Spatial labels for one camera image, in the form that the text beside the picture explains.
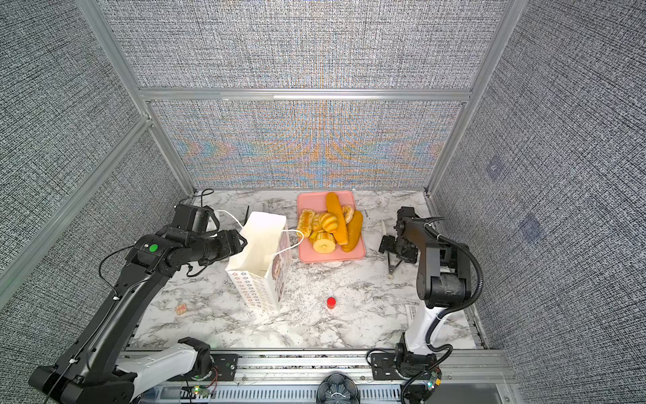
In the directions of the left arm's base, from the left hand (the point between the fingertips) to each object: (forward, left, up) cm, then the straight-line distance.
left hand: (239, 244), depth 72 cm
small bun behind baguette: (+25, -36, -17) cm, 48 cm away
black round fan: (-33, -26, -23) cm, 48 cm away
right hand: (+9, -53, -23) cm, 58 cm away
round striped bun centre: (+18, -27, -14) cm, 35 cm away
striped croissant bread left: (+23, -18, -20) cm, 36 cm away
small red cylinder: (-9, -26, -24) cm, 37 cm away
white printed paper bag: (+5, -1, -22) cm, 23 cm away
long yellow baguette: (+33, -32, -21) cm, 50 cm away
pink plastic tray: (+36, -24, -23) cm, 49 cm away
